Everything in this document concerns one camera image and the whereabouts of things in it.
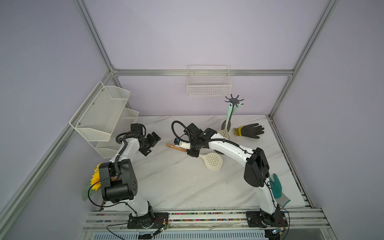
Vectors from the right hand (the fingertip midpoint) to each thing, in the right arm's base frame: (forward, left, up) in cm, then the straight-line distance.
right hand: (191, 150), depth 88 cm
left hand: (+5, +22, 0) cm, 23 cm away
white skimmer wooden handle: (-6, -14, -3) cm, 15 cm away
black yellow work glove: (+22, -44, -9) cm, 51 cm away
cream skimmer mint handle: (+9, -21, +5) cm, 23 cm away
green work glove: (-25, -49, -11) cm, 56 cm away
